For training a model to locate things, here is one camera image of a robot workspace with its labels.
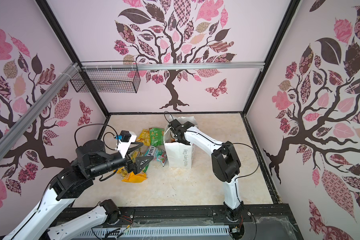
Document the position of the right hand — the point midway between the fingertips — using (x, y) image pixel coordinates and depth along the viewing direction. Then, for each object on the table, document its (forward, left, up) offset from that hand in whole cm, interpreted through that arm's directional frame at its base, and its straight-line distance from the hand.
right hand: (179, 148), depth 89 cm
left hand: (-17, +12, +25) cm, 33 cm away
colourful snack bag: (-3, +13, -3) cm, 14 cm away
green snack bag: (+12, +16, -4) cm, 20 cm away
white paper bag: (-9, -1, +9) cm, 12 cm away
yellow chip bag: (-19, +25, +2) cm, 31 cm away
